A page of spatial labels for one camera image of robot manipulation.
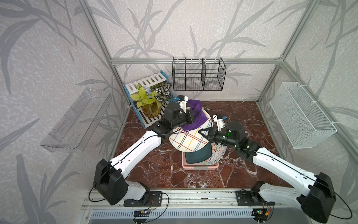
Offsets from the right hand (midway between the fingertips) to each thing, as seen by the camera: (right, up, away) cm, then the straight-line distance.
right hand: (198, 130), depth 70 cm
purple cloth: (+1, +7, +2) cm, 8 cm away
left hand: (+1, +9, +3) cm, 9 cm away
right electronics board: (+34, -46, +4) cm, 57 cm away
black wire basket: (+2, +38, +35) cm, 52 cm away
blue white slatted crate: (-31, +31, +27) cm, 51 cm away
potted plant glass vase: (-31, +18, +22) cm, 42 cm away
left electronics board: (-30, -43, +1) cm, 52 cm away
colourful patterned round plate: (+12, -14, +13) cm, 23 cm away
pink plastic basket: (0, -21, +8) cm, 23 cm away
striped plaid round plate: (-4, -5, 0) cm, 6 cm away
